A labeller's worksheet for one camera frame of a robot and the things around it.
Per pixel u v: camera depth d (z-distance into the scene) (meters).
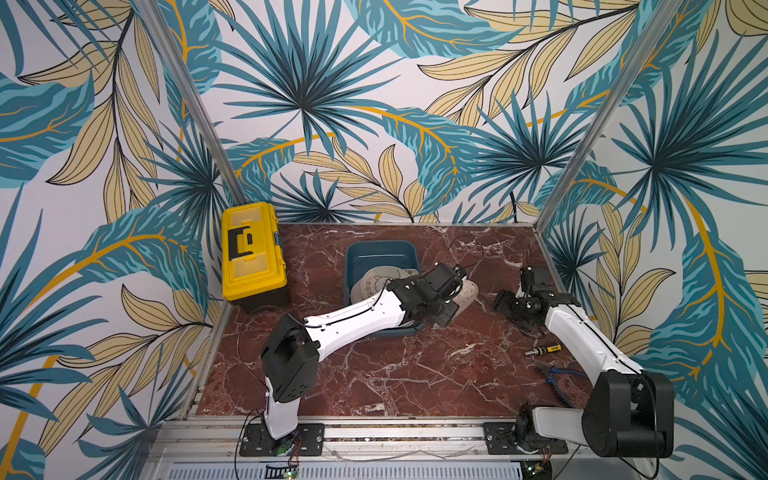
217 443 0.74
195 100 0.82
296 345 0.51
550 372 0.84
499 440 0.73
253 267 0.86
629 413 0.41
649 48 0.74
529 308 0.63
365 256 1.11
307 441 0.73
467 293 0.84
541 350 0.87
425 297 0.60
